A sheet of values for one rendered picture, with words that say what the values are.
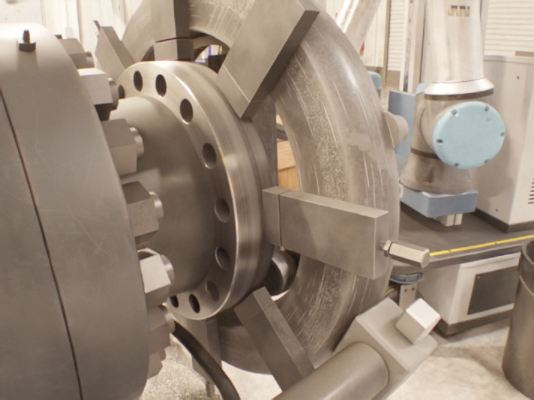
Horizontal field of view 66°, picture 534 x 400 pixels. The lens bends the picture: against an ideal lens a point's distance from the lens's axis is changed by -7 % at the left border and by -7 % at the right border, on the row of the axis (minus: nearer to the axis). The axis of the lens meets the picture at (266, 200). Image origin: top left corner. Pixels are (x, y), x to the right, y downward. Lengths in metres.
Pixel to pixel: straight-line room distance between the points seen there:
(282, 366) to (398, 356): 0.20
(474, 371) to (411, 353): 0.77
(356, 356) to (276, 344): 0.16
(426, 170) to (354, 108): 0.65
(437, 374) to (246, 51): 1.03
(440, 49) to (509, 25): 8.53
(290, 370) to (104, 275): 0.37
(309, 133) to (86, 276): 0.32
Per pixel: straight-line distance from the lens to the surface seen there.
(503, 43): 9.51
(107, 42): 0.99
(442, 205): 1.18
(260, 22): 0.58
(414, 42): 1.55
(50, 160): 0.43
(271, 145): 0.81
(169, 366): 1.31
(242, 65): 0.61
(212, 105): 0.62
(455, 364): 1.39
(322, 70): 0.55
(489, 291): 1.41
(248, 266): 0.64
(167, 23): 0.76
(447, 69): 0.98
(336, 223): 0.53
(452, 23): 0.98
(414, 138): 1.19
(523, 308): 1.25
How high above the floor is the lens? 0.85
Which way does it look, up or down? 20 degrees down
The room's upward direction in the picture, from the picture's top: straight up
